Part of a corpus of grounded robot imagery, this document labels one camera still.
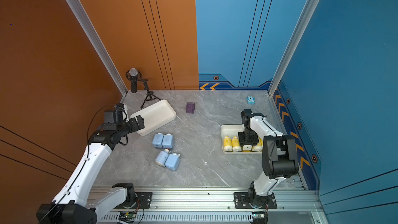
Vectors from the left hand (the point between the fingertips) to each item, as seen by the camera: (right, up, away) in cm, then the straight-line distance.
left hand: (136, 119), depth 80 cm
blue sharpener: (+9, -12, +6) cm, 16 cm away
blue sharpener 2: (+16, -13, +5) cm, 21 cm away
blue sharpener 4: (+19, -21, -2) cm, 29 cm away
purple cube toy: (+26, +6, +25) cm, 37 cm away
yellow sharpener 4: (+63, -17, +4) cm, 66 cm away
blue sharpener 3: (+14, -19, -1) cm, 24 cm away
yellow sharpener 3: (+59, -16, +3) cm, 61 cm away
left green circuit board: (0, -45, -8) cm, 46 cm away
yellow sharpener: (+49, -13, +4) cm, 50 cm away
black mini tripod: (-3, +14, +28) cm, 32 cm away
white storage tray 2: (+54, -9, +22) cm, 59 cm away
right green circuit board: (+60, -44, -11) cm, 75 cm away
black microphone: (-9, +26, +17) cm, 32 cm away
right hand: (+60, -15, +9) cm, 63 cm away
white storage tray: (+2, 0, +25) cm, 25 cm away
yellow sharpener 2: (+53, -15, +2) cm, 55 cm away
